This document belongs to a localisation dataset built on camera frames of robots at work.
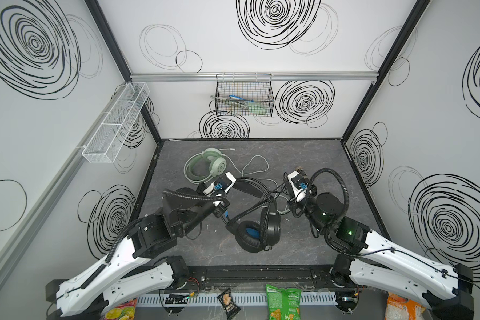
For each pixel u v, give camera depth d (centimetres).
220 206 50
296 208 57
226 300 68
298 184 53
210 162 99
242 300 70
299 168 108
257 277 76
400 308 65
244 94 89
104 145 71
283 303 66
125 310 65
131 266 42
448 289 41
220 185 46
